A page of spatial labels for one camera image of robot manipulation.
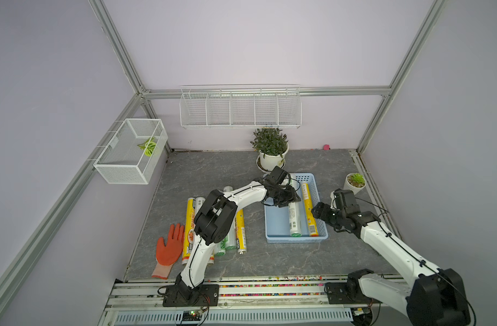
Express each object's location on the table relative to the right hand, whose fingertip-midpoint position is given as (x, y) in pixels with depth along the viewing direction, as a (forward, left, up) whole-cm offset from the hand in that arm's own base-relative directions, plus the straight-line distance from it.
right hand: (317, 211), depth 86 cm
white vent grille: (-36, +57, -9) cm, 68 cm away
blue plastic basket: (-1, +17, -7) cm, 18 cm away
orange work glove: (-15, +63, -8) cm, 65 cm away
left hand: (+5, +7, -1) cm, 9 cm away
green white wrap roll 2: (-13, +40, -5) cm, 43 cm away
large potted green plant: (+32, +18, +8) cm, 37 cm away
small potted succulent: (+15, -20, +1) cm, 25 cm away
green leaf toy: (+20, +70, +21) cm, 76 cm away
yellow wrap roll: (-6, +33, -6) cm, 34 cm away
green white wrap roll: (-4, +10, +1) cm, 11 cm away
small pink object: (+49, -18, -9) cm, 53 cm away
